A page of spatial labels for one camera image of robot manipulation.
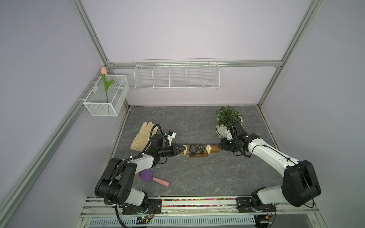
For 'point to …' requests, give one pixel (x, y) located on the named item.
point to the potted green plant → (227, 117)
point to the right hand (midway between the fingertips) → (221, 145)
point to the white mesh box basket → (96, 102)
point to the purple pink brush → (146, 175)
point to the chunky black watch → (193, 149)
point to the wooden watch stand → (215, 149)
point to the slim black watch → (201, 148)
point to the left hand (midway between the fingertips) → (185, 149)
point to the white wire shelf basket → (177, 74)
